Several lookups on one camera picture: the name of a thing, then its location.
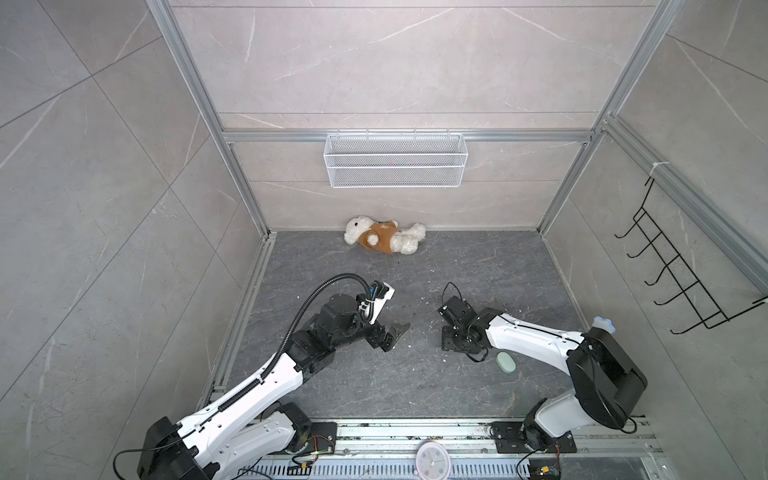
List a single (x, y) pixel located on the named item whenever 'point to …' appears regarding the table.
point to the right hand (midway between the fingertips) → (449, 340)
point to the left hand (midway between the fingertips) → (395, 307)
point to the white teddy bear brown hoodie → (384, 236)
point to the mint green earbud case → (505, 362)
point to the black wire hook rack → (692, 289)
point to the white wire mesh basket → (395, 160)
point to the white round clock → (433, 461)
